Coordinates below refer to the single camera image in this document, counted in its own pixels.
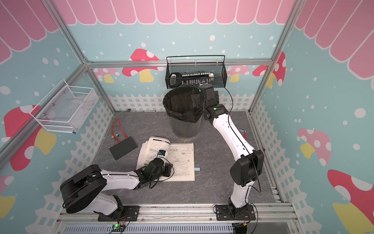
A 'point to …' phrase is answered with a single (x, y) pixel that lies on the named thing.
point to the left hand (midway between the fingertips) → (172, 167)
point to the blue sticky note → (197, 169)
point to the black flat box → (123, 148)
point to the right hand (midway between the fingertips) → (203, 93)
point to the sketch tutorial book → (180, 155)
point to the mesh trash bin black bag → (186, 121)
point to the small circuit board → (118, 227)
